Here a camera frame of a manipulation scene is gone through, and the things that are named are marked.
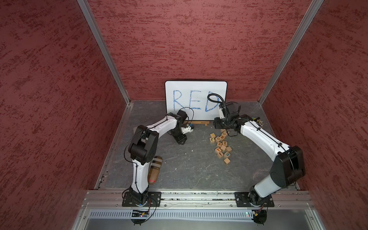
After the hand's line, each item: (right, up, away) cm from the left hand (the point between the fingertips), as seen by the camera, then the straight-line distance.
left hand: (179, 141), depth 93 cm
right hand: (+24, +11, -6) cm, 27 cm away
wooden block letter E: (+26, +1, +1) cm, 26 cm away
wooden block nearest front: (+30, -11, -7) cm, 33 cm away
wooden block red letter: (+25, -5, -4) cm, 26 cm away
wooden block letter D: (+27, -2, -1) cm, 27 cm away
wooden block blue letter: (+31, -7, -6) cm, 32 cm away
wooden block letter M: (+31, -1, 0) cm, 31 cm away
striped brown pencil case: (-13, -14, -12) cm, 23 cm away
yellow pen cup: (+50, +13, -8) cm, 52 cm away
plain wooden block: (+33, -4, -2) cm, 33 cm away
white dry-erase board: (+15, +28, +1) cm, 31 cm away
